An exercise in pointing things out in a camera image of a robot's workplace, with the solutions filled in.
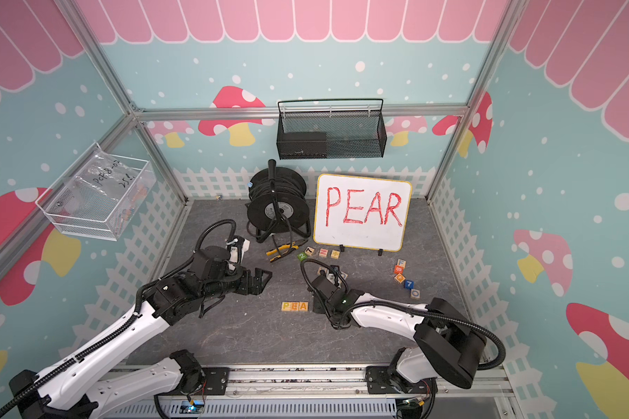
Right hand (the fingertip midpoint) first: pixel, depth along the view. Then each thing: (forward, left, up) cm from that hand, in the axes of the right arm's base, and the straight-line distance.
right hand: (320, 300), depth 87 cm
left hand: (0, +17, +17) cm, 24 cm away
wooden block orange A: (-1, +6, -1) cm, 6 cm away
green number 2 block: (+18, +7, -1) cm, 20 cm away
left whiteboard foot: (+22, -8, -2) cm, 24 cm away
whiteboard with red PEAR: (+29, -15, +11) cm, 35 cm away
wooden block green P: (-1, +12, -2) cm, 12 cm away
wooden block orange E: (-1, +9, -2) cm, 9 cm away
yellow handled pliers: (+22, +14, -1) cm, 26 cm away
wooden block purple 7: (+21, +4, -2) cm, 22 cm away
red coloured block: (+13, -29, -3) cm, 32 cm away
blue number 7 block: (+7, -32, -2) cm, 32 cm away
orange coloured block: (+9, -29, -2) cm, 30 cm away
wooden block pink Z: (+21, -1, -2) cm, 21 cm away
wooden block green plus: (+19, -5, -1) cm, 20 cm away
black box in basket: (+44, +5, +31) cm, 54 cm away
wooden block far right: (+16, -31, -3) cm, 35 cm away
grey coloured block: (+3, -33, -2) cm, 33 cm away
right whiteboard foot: (+20, -23, -1) cm, 31 cm away
